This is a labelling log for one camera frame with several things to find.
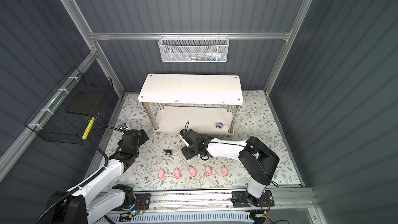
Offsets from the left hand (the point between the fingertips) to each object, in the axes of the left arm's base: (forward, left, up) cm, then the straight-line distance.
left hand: (135, 134), depth 86 cm
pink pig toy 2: (-20, -23, -9) cm, 32 cm away
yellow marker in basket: (-8, +14, +16) cm, 23 cm away
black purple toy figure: (-10, -18, -6) cm, 21 cm away
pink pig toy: (-20, -15, -9) cm, 26 cm away
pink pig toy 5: (-20, -48, -9) cm, 53 cm away
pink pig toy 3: (-20, -31, -9) cm, 38 cm away
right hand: (-8, -29, -7) cm, 31 cm away
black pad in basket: (+7, +20, +19) cm, 29 cm away
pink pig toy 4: (-19, -40, -9) cm, 45 cm away
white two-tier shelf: (+28, -40, -8) cm, 49 cm away
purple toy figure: (+4, -48, -1) cm, 48 cm away
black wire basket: (-1, +27, +18) cm, 33 cm away
